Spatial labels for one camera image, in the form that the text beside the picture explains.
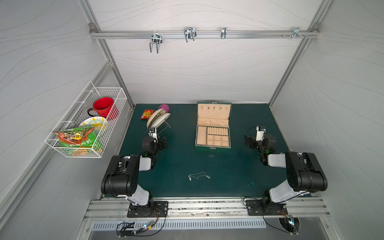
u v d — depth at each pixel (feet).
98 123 2.21
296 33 2.51
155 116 2.93
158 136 3.29
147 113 3.72
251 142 2.84
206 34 2.55
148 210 2.21
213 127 3.32
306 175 1.50
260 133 2.76
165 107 3.66
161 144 2.76
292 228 2.32
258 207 2.40
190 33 2.51
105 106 2.16
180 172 2.85
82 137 1.79
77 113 2.11
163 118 2.94
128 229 2.27
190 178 2.75
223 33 2.57
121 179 1.48
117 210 2.88
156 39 2.57
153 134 2.68
